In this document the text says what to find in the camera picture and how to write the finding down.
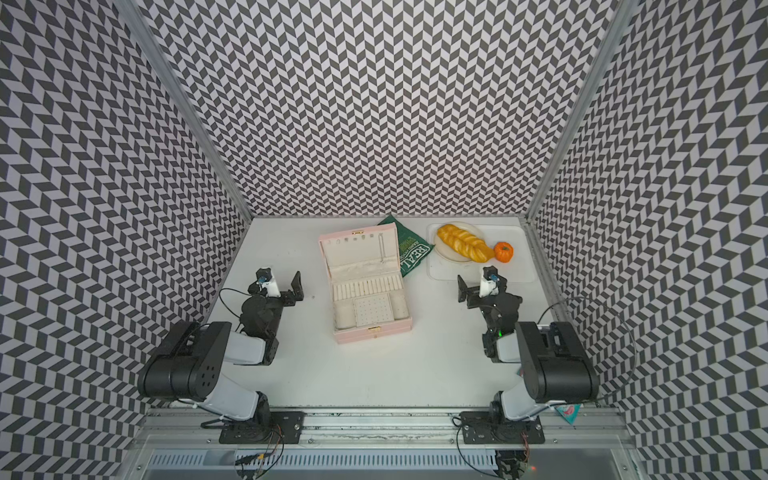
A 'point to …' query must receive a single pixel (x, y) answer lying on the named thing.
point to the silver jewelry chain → (382, 247)
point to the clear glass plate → (446, 251)
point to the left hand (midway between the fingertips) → (283, 275)
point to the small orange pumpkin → (503, 251)
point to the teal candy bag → (570, 412)
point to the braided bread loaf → (466, 244)
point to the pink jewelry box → (369, 292)
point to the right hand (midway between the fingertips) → (474, 277)
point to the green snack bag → (412, 247)
